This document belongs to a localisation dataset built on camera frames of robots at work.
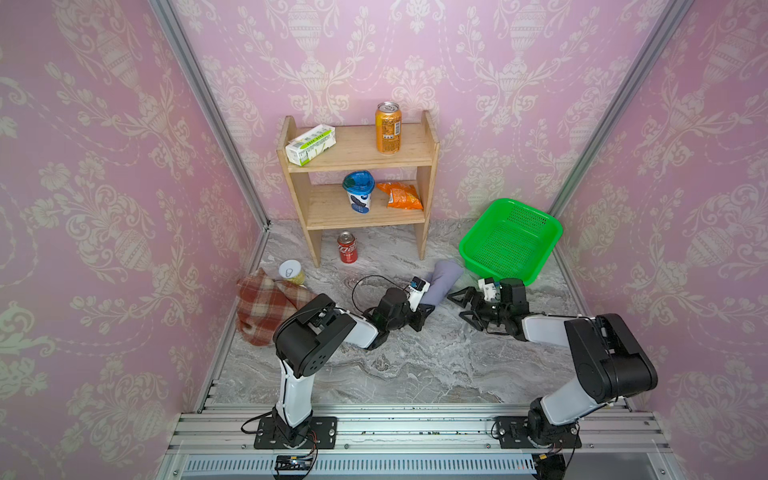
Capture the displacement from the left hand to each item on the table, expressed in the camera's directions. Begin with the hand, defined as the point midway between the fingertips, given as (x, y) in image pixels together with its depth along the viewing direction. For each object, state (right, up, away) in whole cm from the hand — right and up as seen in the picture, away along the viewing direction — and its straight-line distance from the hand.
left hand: (433, 308), depth 91 cm
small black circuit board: (-37, -34, -19) cm, 54 cm away
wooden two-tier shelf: (-36, +33, +6) cm, 50 cm away
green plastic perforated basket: (+34, +22, +25) cm, 47 cm away
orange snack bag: (-9, +35, 0) cm, 36 cm away
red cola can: (-28, +19, +9) cm, 35 cm away
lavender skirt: (+3, +10, +1) cm, 10 cm away
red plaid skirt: (-51, +2, -2) cm, 52 cm away
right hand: (+7, +1, 0) cm, 7 cm away
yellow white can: (-46, +11, +8) cm, 48 cm away
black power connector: (+25, -34, -20) cm, 47 cm away
